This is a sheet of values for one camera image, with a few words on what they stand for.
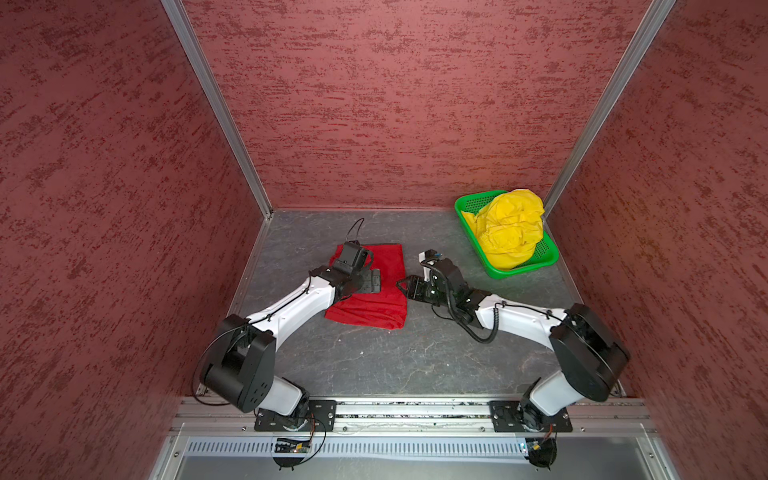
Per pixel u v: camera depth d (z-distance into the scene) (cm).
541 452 71
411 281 78
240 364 43
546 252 101
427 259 79
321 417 74
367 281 80
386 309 94
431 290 74
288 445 73
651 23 73
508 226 107
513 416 74
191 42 76
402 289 83
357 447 71
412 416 76
